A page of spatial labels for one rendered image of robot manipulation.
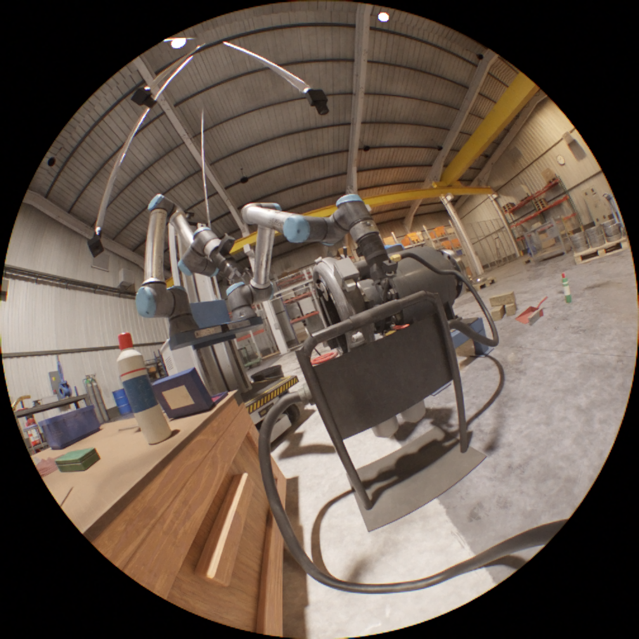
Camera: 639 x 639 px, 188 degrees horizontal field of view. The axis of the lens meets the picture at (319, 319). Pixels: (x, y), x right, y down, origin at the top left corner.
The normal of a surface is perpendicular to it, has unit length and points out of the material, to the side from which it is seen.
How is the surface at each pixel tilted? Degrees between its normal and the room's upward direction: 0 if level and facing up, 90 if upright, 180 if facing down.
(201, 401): 102
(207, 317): 90
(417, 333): 90
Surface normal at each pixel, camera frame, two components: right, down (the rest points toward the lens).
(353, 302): 0.07, -0.12
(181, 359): 0.80, -0.32
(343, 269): -0.04, -0.43
